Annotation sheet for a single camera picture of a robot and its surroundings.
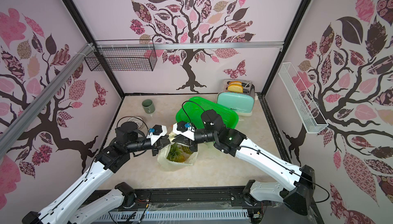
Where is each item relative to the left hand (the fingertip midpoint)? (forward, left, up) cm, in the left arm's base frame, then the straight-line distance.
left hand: (172, 141), depth 67 cm
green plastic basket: (+40, -6, -27) cm, 49 cm away
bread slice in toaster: (+41, -36, -5) cm, 55 cm away
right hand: (-3, -2, +5) cm, 6 cm away
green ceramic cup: (+37, +24, -19) cm, 48 cm away
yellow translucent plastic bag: (-7, +1, -11) cm, 13 cm away
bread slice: (+46, -36, -5) cm, 59 cm away
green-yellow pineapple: (-2, -2, -10) cm, 10 cm away
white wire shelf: (+19, -66, +6) cm, 69 cm away
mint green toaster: (+36, -38, -8) cm, 53 cm away
